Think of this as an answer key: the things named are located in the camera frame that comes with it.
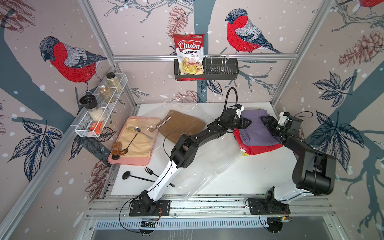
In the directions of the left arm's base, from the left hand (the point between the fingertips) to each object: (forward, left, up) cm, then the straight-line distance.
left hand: (253, 120), depth 88 cm
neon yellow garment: (-17, +6, -12) cm, 21 cm away
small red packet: (-18, +78, +18) cm, 82 cm away
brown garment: (+7, +49, -13) cm, 51 cm away
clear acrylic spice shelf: (-12, +86, +14) cm, 87 cm away
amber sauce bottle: (-13, +84, -13) cm, 86 cm away
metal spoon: (+4, +76, -16) cm, 78 cm away
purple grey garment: (-6, -2, -5) cm, 8 cm away
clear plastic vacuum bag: (-20, +25, -15) cm, 35 cm away
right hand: (+3, -8, -3) cm, 9 cm away
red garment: (-17, +3, -6) cm, 18 cm away
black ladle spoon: (-27, +75, -17) cm, 81 cm away
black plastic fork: (-25, +61, -18) cm, 69 cm away
